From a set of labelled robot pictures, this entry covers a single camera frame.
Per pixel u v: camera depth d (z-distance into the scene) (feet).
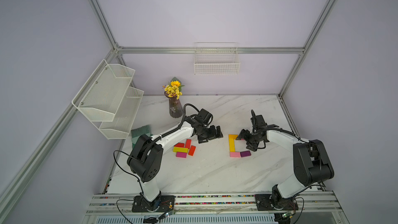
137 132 3.17
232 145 3.06
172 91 2.97
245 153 2.96
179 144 3.00
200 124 2.16
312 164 1.50
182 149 3.04
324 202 2.51
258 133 2.26
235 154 2.97
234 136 3.26
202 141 2.69
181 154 2.98
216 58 3.10
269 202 2.40
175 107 3.23
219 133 2.55
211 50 3.00
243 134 2.78
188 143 3.08
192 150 3.01
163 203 2.40
